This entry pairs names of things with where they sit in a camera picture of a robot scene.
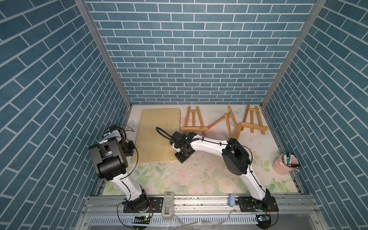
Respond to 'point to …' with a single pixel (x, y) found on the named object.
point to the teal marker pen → (288, 157)
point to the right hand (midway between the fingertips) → (180, 160)
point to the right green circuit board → (263, 218)
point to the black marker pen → (294, 165)
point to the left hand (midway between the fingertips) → (134, 151)
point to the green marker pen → (285, 158)
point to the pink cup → (279, 166)
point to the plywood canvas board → (155, 132)
